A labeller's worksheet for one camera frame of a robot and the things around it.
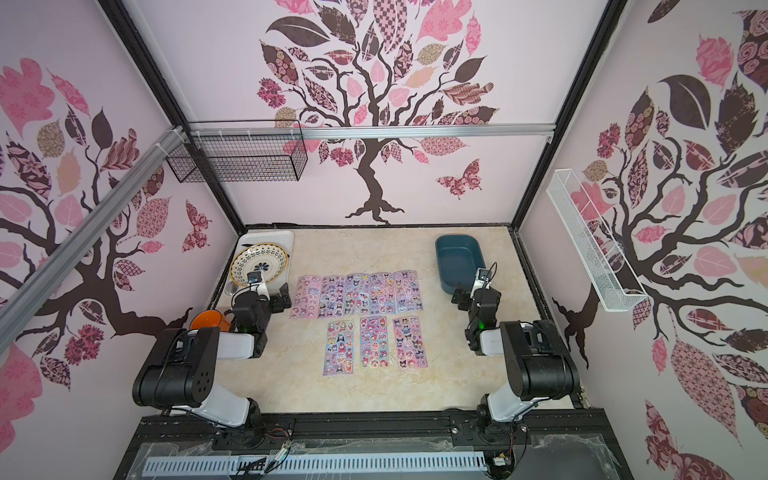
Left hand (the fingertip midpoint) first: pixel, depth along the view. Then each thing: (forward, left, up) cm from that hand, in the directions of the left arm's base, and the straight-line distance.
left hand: (272, 290), depth 94 cm
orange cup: (-10, +17, -1) cm, 19 cm away
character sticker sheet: (+1, -18, -7) cm, 20 cm away
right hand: (0, -65, 0) cm, 65 cm away
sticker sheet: (+2, -36, -6) cm, 36 cm away
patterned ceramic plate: (+17, +8, -6) cm, 20 cm away
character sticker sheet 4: (-15, -44, -7) cm, 47 cm away
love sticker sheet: (-15, -33, -7) cm, 37 cm away
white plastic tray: (+29, +5, -8) cm, 31 cm away
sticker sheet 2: (-18, -23, -6) cm, 30 cm away
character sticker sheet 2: (+2, -27, -6) cm, 28 cm away
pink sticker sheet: (0, -10, -5) cm, 11 cm away
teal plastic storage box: (+21, -66, -11) cm, 71 cm away
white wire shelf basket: (-5, -89, +26) cm, 93 cm away
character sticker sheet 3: (+2, -44, -6) cm, 45 cm away
